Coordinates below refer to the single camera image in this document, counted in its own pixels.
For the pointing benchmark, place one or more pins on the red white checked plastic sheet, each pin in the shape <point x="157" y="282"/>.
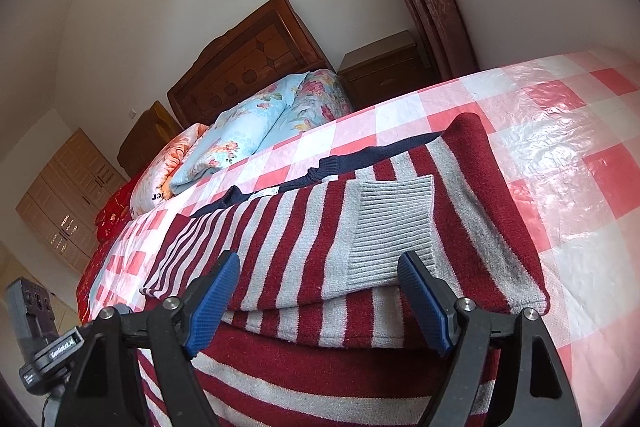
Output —
<point x="575" y="147"/>

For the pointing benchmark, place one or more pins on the red grey striped sweater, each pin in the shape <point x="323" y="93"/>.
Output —
<point x="310" y="227"/>

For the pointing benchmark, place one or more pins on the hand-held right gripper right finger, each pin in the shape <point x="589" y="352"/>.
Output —
<point x="425" y="302"/>

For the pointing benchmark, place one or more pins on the red bed sheet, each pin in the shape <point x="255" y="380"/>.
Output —
<point x="112" y="217"/>

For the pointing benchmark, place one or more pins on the orange floral pillow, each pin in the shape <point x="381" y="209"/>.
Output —
<point x="155" y="177"/>

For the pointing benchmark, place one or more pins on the small wooden headboard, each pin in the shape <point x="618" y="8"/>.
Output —
<point x="145" y="142"/>

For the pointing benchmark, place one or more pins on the light wooden wardrobe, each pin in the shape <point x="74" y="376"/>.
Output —
<point x="70" y="202"/>

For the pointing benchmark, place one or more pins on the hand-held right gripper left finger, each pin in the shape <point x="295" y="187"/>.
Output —
<point x="212" y="302"/>

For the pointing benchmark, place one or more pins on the wooden nightstand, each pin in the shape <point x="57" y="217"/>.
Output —
<point x="385" y="67"/>

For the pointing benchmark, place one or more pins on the large wooden headboard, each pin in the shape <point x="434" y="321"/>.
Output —
<point x="250" y="52"/>

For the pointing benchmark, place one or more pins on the light blue floral pillow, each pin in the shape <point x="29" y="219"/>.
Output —
<point x="235" y="132"/>

